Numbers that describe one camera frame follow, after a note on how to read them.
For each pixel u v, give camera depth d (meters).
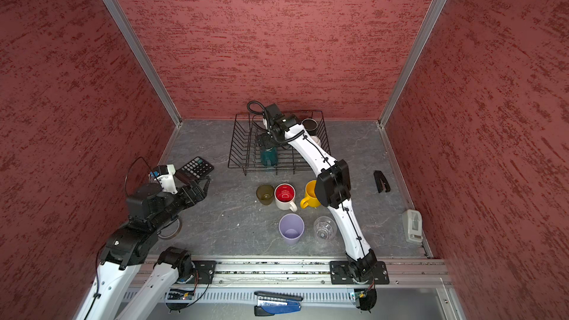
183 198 0.61
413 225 0.83
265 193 0.90
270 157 0.94
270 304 0.67
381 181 0.96
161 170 0.60
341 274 0.74
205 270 0.74
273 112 0.73
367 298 0.71
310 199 0.84
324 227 0.83
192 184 0.62
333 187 0.57
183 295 0.71
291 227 0.81
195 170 0.99
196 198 0.62
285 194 0.92
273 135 0.65
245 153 1.05
